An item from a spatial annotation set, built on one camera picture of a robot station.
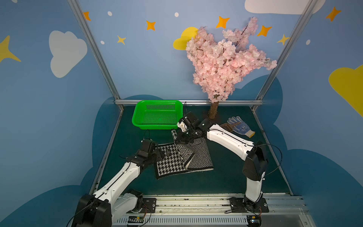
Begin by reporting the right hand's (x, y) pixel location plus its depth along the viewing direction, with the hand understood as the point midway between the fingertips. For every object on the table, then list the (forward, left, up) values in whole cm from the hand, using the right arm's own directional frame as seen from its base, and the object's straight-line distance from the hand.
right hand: (176, 141), depth 80 cm
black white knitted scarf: (-4, -1, -16) cm, 17 cm away
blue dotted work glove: (+25, -49, -18) cm, 58 cm away
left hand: (-3, +10, -9) cm, 14 cm away
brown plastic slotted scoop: (+26, -38, -18) cm, 49 cm away
